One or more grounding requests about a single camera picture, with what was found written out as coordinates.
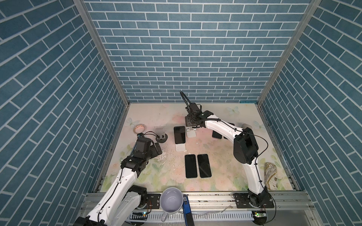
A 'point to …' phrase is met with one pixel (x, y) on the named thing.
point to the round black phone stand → (163, 136)
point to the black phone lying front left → (191, 168)
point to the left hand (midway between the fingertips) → (154, 147)
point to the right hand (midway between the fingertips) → (189, 119)
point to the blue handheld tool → (188, 218)
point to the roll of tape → (139, 128)
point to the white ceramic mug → (171, 201)
